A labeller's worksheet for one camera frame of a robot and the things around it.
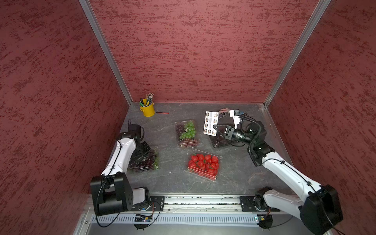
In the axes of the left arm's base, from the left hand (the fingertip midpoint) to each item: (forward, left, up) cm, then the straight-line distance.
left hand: (146, 158), depth 82 cm
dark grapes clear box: (-2, -1, -1) cm, 2 cm away
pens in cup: (+42, +6, +6) cm, 43 cm away
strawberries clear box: (-1, -33, -4) cm, 34 cm away
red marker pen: (+42, -1, -8) cm, 43 cm away
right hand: (+7, -36, +20) cm, 42 cm away
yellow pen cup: (+39, +7, -3) cm, 40 cm away
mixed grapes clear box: (+18, -22, -2) cm, 28 cm away
